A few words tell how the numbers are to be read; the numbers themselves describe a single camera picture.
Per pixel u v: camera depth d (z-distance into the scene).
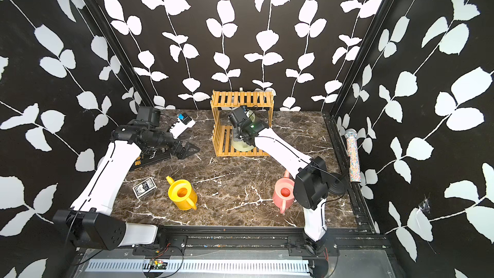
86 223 0.38
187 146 0.65
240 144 0.98
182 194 0.80
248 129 0.60
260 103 0.88
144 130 0.54
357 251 0.73
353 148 0.77
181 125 0.65
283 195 0.76
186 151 0.66
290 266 0.70
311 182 0.48
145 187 0.88
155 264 0.70
